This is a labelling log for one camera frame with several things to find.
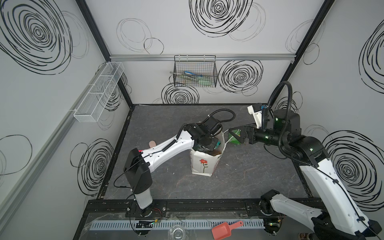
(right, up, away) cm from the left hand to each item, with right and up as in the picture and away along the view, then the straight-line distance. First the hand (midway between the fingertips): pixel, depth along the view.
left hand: (211, 141), depth 79 cm
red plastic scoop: (+4, -39, -11) cm, 41 cm away
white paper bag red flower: (-4, -10, -7) cm, 12 cm away
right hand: (+8, +8, -19) cm, 22 cm away
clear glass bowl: (-18, -41, -10) cm, 45 cm away
